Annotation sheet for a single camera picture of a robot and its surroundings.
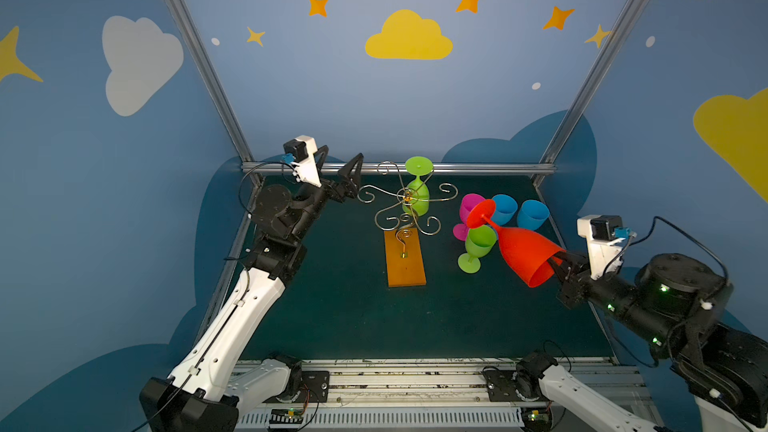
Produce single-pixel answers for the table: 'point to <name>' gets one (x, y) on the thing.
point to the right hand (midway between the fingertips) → (551, 245)
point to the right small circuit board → (536, 418)
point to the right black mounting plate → (501, 386)
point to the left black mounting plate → (314, 387)
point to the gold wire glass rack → (399, 217)
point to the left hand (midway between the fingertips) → (340, 149)
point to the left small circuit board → (286, 416)
